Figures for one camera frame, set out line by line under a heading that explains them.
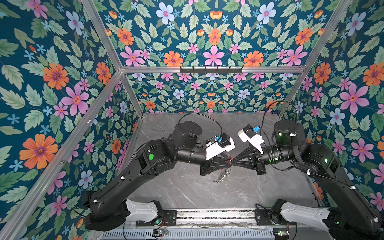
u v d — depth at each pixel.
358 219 0.35
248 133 0.43
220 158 0.50
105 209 0.36
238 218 0.75
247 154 0.45
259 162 0.42
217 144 0.40
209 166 0.41
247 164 0.48
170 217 0.74
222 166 0.49
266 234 0.70
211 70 0.93
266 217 0.74
